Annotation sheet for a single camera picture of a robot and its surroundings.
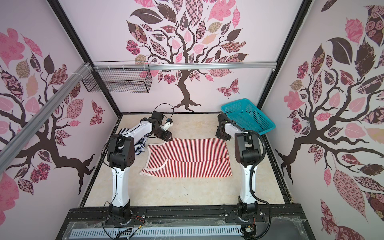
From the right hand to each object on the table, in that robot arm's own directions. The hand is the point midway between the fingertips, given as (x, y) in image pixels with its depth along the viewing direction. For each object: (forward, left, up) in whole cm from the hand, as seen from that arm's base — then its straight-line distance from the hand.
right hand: (222, 134), depth 106 cm
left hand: (-5, +39, +3) cm, 39 cm away
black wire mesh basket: (+23, +60, +34) cm, 72 cm away
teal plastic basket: (+19, -23, 0) cm, 30 cm away
